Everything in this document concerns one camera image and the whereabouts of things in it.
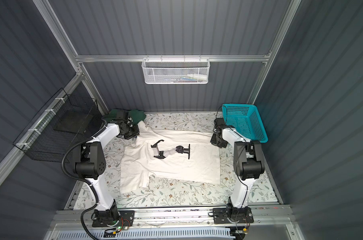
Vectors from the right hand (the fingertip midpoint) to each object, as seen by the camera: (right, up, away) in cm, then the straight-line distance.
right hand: (218, 144), depth 98 cm
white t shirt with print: (-23, -7, -2) cm, 24 cm away
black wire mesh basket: (-87, +14, -20) cm, 90 cm away
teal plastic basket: (+25, +18, +17) cm, 35 cm away
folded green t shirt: (-60, +20, +13) cm, 65 cm away
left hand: (-54, +8, 0) cm, 54 cm away
